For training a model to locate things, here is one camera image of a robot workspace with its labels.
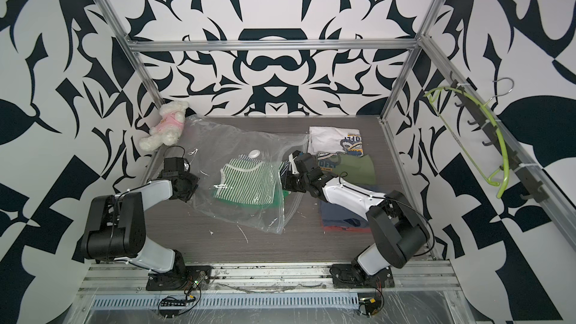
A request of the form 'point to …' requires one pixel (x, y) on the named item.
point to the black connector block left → (169, 307)
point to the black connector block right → (370, 304)
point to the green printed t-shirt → (361, 169)
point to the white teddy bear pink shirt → (169, 127)
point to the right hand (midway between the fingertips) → (278, 178)
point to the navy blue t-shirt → (335, 215)
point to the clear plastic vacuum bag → (241, 173)
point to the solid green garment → (276, 204)
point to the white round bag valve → (253, 154)
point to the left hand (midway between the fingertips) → (194, 180)
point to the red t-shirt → (343, 229)
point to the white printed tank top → (334, 139)
